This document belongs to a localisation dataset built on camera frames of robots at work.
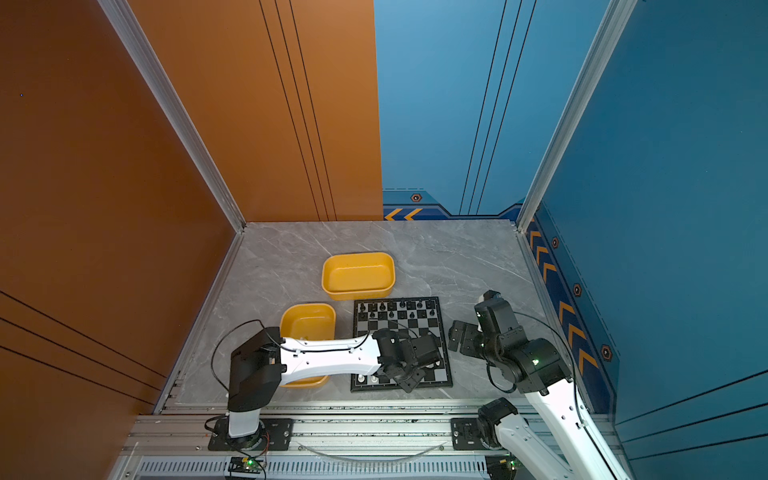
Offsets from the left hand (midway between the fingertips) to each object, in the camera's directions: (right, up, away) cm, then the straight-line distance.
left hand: (414, 375), depth 79 cm
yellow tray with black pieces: (-18, +24, +26) cm, 40 cm away
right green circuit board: (+21, -19, -8) cm, 29 cm away
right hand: (+11, +12, -7) cm, 18 cm away
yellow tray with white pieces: (-32, +11, +14) cm, 37 cm away
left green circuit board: (-41, -18, -8) cm, 46 cm away
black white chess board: (0, +12, +13) cm, 18 cm away
